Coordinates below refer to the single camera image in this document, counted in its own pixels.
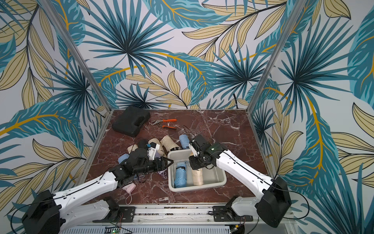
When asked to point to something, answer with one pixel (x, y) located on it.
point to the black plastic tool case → (131, 122)
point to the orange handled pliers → (170, 120)
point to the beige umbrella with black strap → (132, 147)
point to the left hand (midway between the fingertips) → (170, 165)
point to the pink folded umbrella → (129, 187)
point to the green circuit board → (115, 231)
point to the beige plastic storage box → (213, 176)
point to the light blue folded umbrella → (184, 141)
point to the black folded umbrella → (142, 143)
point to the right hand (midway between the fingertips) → (193, 163)
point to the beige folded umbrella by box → (168, 144)
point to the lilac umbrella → (163, 173)
